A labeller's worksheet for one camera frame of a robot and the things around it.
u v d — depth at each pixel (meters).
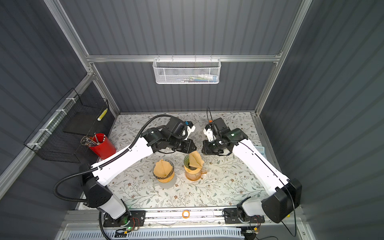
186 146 0.64
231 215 0.72
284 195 0.38
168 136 0.56
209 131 0.70
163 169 0.79
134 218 0.72
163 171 0.79
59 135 0.69
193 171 0.80
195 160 0.74
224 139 0.52
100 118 0.80
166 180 0.77
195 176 0.87
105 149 0.87
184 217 0.74
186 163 0.83
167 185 0.82
